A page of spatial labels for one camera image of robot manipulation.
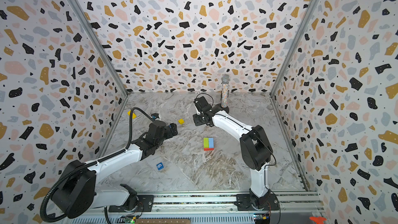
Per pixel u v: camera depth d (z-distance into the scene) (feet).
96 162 1.51
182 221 2.22
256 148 1.62
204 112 2.22
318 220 2.24
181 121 3.40
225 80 2.81
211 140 3.04
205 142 3.00
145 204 2.40
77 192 1.33
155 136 2.15
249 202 2.44
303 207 2.46
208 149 3.00
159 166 2.78
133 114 3.50
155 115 2.52
